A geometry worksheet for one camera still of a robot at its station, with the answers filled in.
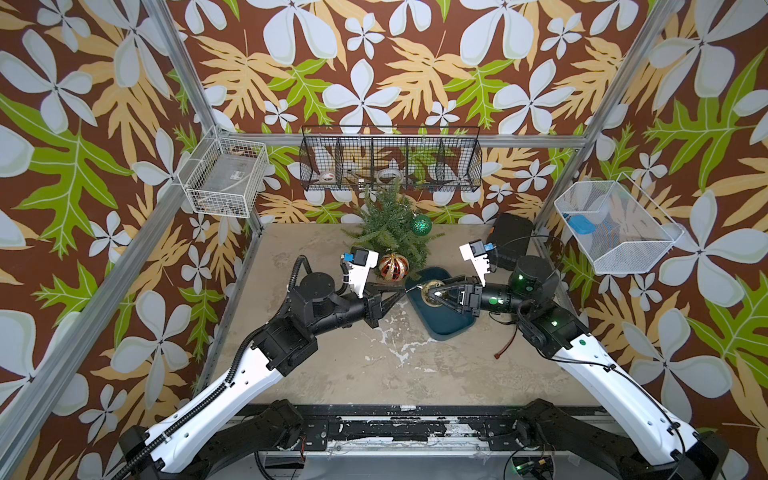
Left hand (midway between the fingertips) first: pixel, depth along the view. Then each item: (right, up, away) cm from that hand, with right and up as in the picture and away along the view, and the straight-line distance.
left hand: (406, 290), depth 59 cm
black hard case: (+46, +14, +58) cm, 75 cm away
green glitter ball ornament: (+5, +15, +16) cm, 22 cm away
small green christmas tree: (-4, +15, +19) cm, 24 cm away
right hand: (+5, -1, +1) cm, 6 cm away
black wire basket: (+9, +39, +37) cm, 54 cm away
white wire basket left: (-51, +31, +26) cm, 65 cm away
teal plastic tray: (+13, -13, +30) cm, 35 cm away
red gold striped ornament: (-2, +4, +11) cm, 12 cm away
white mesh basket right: (+61, +14, +22) cm, 66 cm away
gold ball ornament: (+4, -1, 0) cm, 4 cm away
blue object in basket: (+53, +16, +26) cm, 62 cm away
